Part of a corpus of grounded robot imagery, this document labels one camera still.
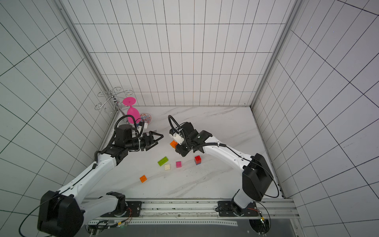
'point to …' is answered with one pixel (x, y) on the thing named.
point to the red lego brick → (198, 159)
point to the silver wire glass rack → (115, 92)
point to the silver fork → (155, 131)
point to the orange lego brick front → (143, 178)
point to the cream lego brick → (167, 167)
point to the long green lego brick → (163, 161)
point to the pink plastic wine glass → (131, 101)
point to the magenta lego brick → (178, 164)
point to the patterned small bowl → (146, 117)
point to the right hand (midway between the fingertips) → (179, 144)
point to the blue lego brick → (198, 164)
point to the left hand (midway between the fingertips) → (159, 141)
